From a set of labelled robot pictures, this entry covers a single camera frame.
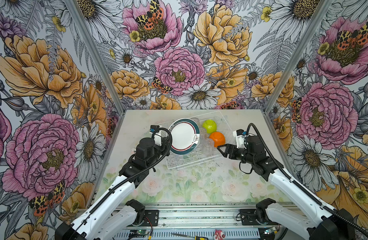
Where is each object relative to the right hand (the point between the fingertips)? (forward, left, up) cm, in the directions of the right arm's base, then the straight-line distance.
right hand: (222, 153), depth 78 cm
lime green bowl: (+28, +1, -11) cm, 30 cm away
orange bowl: (+16, -3, -10) cm, 20 cm away
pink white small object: (-33, +5, -13) cm, 36 cm away
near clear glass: (+10, +5, -8) cm, 13 cm away
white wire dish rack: (+7, +11, -15) cm, 20 cm away
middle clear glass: (+15, +7, -10) cm, 19 cm away
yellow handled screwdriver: (-34, +15, -16) cm, 40 cm away
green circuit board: (-31, +42, -17) cm, 55 cm away
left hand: (+4, +27, +6) cm, 28 cm away
